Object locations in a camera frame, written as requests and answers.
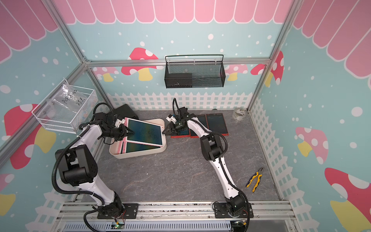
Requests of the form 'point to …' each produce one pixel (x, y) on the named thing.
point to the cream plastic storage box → (114, 149)
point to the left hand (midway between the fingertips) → (133, 134)
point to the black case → (123, 111)
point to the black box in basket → (178, 80)
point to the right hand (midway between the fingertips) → (164, 134)
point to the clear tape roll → (239, 113)
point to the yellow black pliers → (257, 181)
